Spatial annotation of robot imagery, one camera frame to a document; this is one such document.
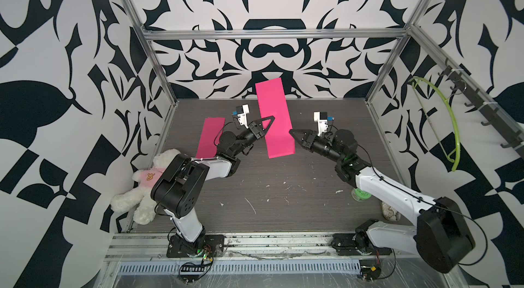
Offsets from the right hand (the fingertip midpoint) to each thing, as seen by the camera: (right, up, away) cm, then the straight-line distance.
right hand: (289, 131), depth 73 cm
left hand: (-6, +6, +2) cm, 9 cm away
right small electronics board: (+27, -47, -3) cm, 54 cm away
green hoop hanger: (+53, -9, -6) cm, 54 cm away
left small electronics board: (-34, -49, -1) cm, 60 cm away
